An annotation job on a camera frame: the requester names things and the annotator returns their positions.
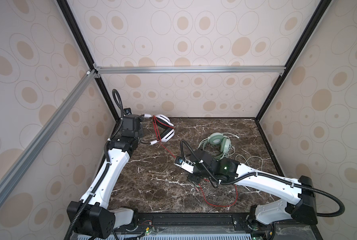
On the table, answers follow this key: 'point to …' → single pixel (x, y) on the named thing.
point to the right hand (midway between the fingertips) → (185, 167)
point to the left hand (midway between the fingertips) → (137, 123)
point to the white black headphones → (164, 122)
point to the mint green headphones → (216, 144)
